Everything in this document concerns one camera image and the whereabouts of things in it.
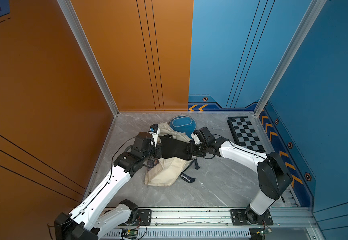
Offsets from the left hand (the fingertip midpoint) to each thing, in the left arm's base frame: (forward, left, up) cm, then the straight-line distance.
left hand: (162, 142), depth 77 cm
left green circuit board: (-36, +13, -23) cm, 45 cm away
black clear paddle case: (+4, -5, -11) cm, 13 cm away
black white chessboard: (+19, -55, -18) cm, 61 cm away
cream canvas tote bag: (-11, -2, -10) cm, 15 cm away
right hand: (+1, -13, -11) cm, 17 cm away
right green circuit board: (-36, -50, -21) cm, 65 cm away
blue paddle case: (+26, -11, -16) cm, 32 cm away
